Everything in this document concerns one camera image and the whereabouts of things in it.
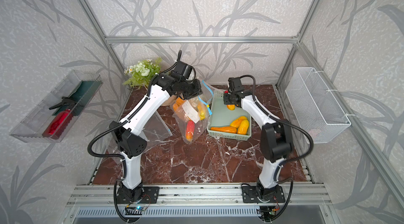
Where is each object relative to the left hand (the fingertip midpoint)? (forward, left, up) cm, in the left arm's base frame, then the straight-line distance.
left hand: (205, 91), depth 79 cm
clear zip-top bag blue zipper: (-7, +7, -11) cm, 15 cm away
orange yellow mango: (-7, +2, -7) cm, 10 cm away
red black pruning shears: (-21, +55, +6) cm, 59 cm away
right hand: (+8, -13, -13) cm, 20 cm away
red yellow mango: (0, -15, -14) cm, 20 cm away
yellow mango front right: (-8, -22, -22) cm, 32 cm away
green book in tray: (-6, +57, +3) cm, 57 cm away
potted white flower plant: (+13, +36, 0) cm, 38 cm away
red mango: (-9, +9, -20) cm, 24 cm away
